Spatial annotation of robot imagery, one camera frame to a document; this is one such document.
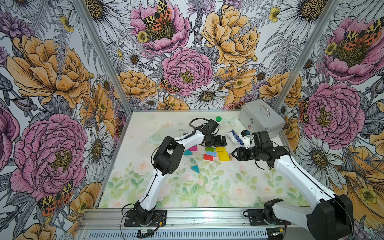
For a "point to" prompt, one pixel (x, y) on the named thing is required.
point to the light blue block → (212, 153)
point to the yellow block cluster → (223, 154)
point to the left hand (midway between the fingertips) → (219, 147)
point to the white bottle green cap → (218, 119)
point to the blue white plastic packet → (233, 136)
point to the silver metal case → (258, 115)
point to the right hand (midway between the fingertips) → (237, 156)
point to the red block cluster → (209, 157)
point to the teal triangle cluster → (187, 152)
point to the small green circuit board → (144, 233)
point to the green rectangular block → (210, 149)
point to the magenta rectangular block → (193, 148)
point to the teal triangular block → (195, 168)
